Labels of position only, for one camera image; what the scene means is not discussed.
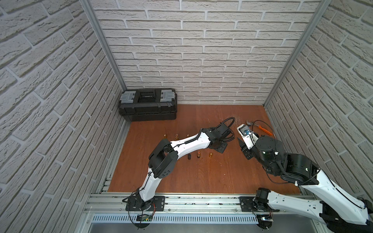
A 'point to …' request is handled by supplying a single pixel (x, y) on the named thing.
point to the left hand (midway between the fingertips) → (224, 146)
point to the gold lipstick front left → (198, 154)
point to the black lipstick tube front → (189, 157)
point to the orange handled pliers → (251, 123)
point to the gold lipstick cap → (165, 136)
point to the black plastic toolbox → (148, 104)
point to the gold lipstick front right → (210, 155)
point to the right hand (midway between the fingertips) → (245, 135)
